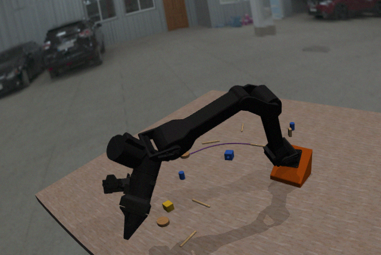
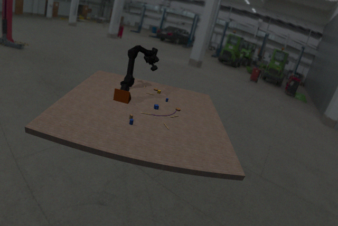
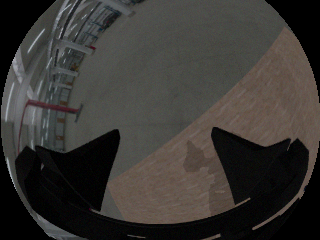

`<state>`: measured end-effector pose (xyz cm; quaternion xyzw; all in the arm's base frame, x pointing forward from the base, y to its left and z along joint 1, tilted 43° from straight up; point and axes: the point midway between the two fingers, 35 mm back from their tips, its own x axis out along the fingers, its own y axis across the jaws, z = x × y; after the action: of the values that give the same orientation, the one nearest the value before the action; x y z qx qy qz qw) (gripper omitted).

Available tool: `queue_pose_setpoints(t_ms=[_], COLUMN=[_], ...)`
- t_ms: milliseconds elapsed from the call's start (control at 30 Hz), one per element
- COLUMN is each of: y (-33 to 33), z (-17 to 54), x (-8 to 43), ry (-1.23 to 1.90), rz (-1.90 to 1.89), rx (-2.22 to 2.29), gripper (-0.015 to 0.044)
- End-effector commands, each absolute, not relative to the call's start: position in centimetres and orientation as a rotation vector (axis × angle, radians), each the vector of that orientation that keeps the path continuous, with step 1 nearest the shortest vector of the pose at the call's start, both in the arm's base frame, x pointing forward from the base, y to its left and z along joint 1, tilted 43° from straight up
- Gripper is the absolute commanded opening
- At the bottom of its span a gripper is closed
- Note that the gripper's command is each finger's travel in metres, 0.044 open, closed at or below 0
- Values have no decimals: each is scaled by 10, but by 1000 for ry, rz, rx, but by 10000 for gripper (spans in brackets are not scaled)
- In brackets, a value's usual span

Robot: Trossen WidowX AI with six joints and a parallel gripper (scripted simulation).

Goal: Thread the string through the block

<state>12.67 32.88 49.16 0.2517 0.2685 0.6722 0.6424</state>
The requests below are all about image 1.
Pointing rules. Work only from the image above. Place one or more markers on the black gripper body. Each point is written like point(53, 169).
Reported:
point(141, 189)

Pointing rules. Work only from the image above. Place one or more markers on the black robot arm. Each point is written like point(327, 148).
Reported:
point(176, 137)

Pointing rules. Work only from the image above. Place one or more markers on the blue cylinder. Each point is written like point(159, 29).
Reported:
point(182, 175)

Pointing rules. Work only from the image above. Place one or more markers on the yellow cube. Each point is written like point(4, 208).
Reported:
point(168, 206)

